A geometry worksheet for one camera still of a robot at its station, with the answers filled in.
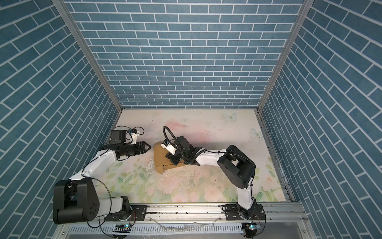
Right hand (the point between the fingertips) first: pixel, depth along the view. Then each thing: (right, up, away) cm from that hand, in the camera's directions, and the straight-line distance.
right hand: (166, 154), depth 88 cm
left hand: (-11, +4, -1) cm, 12 cm away
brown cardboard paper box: (-2, -4, -3) cm, 6 cm away
